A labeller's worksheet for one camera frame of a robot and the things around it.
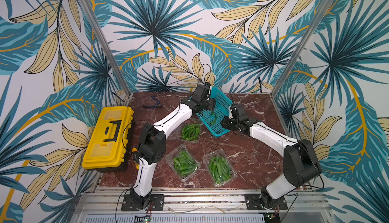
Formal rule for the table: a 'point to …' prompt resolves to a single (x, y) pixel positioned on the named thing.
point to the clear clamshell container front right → (219, 168)
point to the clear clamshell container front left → (185, 165)
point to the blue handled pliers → (159, 104)
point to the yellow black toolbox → (108, 147)
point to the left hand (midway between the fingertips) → (211, 102)
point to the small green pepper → (215, 118)
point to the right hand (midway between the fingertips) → (222, 121)
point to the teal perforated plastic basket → (221, 110)
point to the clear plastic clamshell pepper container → (190, 132)
